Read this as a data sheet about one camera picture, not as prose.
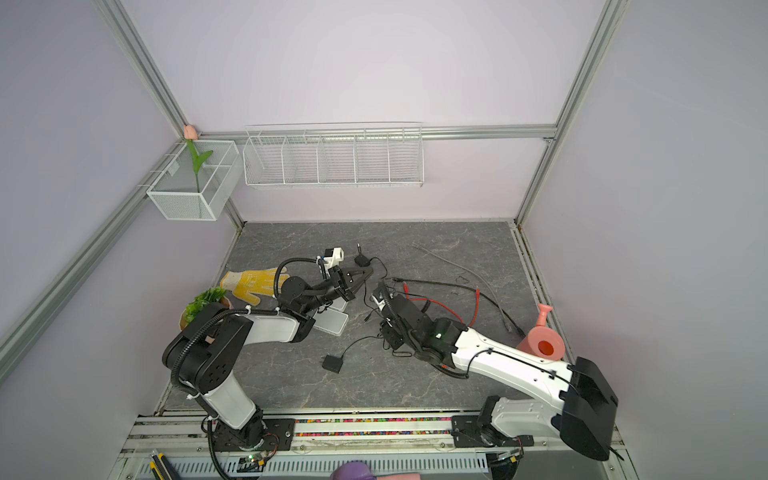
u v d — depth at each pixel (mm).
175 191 846
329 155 1013
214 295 824
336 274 734
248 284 1023
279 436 734
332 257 789
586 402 395
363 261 1076
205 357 471
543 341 773
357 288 764
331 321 918
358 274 770
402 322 560
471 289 1015
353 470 699
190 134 891
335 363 852
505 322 933
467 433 736
